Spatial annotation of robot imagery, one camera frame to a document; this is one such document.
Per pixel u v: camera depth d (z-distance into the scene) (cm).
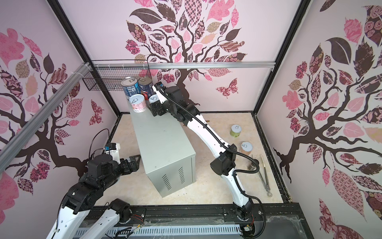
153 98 72
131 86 71
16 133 54
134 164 61
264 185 83
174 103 53
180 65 94
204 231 70
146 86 73
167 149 60
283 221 73
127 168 59
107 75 95
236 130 103
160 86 63
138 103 70
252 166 83
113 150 58
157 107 66
